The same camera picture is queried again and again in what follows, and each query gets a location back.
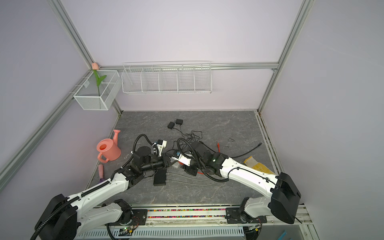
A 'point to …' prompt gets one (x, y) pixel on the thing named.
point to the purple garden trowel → (101, 173)
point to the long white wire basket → (169, 77)
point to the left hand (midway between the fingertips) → (180, 160)
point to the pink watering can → (109, 148)
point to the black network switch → (160, 177)
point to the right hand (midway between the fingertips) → (184, 163)
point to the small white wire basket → (87, 96)
